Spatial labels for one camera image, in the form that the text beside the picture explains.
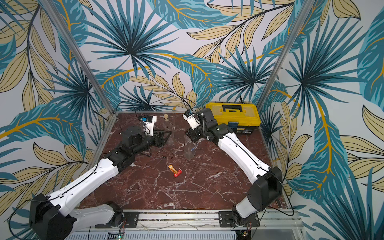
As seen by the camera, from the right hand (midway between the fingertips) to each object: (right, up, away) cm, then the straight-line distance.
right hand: (189, 130), depth 79 cm
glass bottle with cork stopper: (-12, +2, +7) cm, 14 cm away
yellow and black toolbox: (+37, +10, +19) cm, 42 cm away
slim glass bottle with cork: (0, -11, +9) cm, 14 cm away
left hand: (-10, -2, -6) cm, 12 cm away
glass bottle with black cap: (-41, +9, +42) cm, 59 cm away
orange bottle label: (-9, -25, +11) cm, 29 cm away
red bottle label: (-6, -25, +11) cm, 28 cm away
